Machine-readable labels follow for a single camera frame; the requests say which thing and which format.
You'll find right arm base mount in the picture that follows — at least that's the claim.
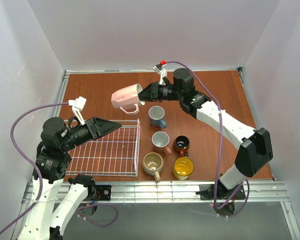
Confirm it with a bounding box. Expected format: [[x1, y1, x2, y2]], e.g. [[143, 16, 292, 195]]
[[195, 183, 246, 200]]

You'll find white and pink mug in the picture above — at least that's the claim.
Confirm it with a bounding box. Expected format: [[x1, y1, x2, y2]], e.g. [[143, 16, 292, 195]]
[[151, 131, 172, 156]]

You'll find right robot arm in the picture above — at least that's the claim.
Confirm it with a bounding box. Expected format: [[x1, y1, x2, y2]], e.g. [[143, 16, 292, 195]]
[[138, 64, 273, 192]]

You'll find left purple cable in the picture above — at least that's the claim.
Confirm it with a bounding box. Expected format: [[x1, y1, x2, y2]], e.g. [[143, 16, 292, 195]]
[[0, 101, 71, 240]]

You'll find beige ceramic mug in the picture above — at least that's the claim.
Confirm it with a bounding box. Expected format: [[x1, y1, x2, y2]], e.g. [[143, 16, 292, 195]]
[[142, 152, 164, 183]]

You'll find purple cable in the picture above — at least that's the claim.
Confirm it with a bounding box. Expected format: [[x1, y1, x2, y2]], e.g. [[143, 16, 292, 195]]
[[0, 101, 71, 240], [164, 60, 252, 218]]

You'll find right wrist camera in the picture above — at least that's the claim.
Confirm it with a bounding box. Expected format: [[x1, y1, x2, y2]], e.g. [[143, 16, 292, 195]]
[[152, 60, 168, 86]]

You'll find white wire dish rack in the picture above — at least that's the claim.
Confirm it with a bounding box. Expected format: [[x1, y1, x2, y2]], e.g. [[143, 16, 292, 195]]
[[65, 119, 141, 177]]

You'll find yellow enamel mug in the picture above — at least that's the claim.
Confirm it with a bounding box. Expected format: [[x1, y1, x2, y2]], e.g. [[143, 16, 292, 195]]
[[172, 152, 194, 181]]

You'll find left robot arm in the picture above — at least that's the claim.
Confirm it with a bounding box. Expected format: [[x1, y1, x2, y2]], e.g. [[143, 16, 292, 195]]
[[18, 117, 122, 240]]

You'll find pink faceted mug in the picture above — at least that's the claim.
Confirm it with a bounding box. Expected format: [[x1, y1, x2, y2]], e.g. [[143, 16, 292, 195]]
[[111, 83, 145, 115]]

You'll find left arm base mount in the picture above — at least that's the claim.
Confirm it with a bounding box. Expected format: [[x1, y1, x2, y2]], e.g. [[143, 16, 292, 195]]
[[85, 184, 112, 202]]

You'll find brown mug black interior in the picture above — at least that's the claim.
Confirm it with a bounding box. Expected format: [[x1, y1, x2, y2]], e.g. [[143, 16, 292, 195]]
[[173, 135, 190, 157]]

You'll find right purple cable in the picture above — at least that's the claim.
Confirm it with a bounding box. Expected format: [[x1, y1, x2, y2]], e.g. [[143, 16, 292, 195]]
[[164, 60, 252, 218]]

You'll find aluminium frame rail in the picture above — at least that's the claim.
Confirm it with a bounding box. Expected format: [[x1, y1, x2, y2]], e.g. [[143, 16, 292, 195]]
[[12, 67, 300, 240]]

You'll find blue floral mug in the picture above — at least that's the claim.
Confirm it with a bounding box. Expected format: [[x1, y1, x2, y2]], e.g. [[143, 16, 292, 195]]
[[148, 105, 167, 129]]

